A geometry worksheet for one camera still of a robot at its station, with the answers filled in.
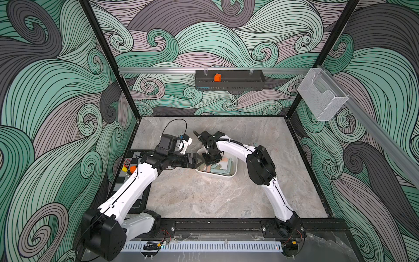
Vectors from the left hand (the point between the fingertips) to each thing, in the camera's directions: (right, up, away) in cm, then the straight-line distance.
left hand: (197, 159), depth 75 cm
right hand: (+7, -6, +20) cm, 22 cm away
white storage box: (+16, -8, +18) cm, 26 cm away
